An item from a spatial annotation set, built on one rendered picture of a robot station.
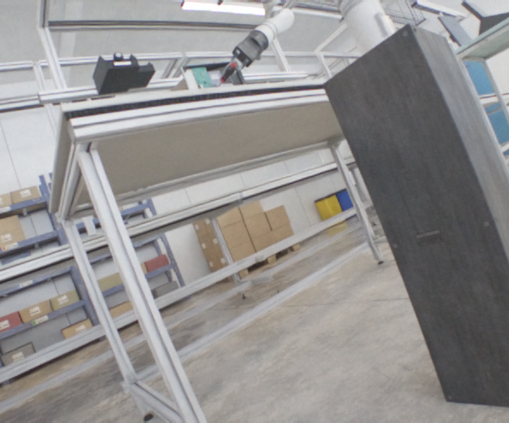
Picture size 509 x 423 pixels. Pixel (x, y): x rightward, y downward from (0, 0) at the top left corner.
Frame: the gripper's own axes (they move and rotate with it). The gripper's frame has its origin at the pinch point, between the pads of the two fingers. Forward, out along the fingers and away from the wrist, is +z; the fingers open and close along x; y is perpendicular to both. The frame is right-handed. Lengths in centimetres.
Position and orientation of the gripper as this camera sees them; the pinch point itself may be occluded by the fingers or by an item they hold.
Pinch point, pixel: (229, 72)
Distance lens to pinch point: 119.4
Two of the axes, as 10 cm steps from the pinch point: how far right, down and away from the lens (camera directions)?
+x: 7.4, 6.2, 2.5
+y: 4.7, -2.1, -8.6
